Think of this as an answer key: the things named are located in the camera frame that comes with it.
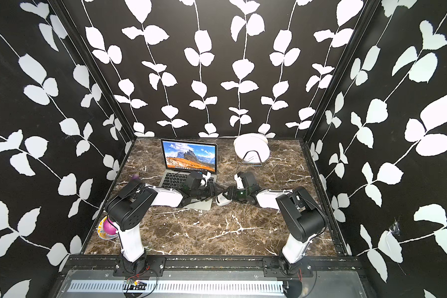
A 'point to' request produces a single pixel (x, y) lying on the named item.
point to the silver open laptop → (180, 158)
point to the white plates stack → (252, 148)
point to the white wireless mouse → (221, 200)
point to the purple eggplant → (135, 177)
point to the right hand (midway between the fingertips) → (224, 192)
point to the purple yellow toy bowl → (107, 230)
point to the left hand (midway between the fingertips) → (223, 189)
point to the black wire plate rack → (241, 164)
